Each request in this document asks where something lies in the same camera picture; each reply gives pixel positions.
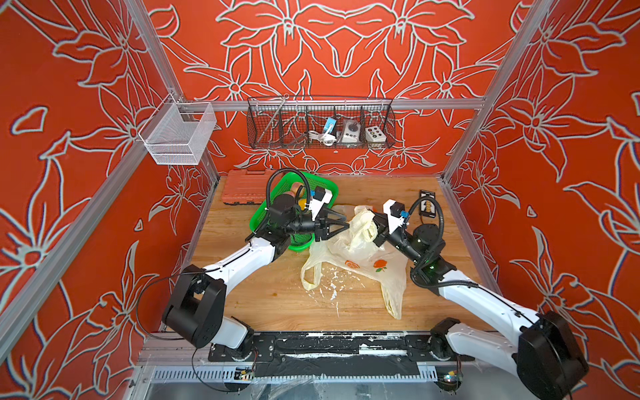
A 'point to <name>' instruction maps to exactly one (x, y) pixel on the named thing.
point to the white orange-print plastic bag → (355, 247)
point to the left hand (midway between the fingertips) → (346, 223)
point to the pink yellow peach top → (295, 187)
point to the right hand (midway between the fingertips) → (362, 213)
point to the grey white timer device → (351, 132)
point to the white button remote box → (372, 133)
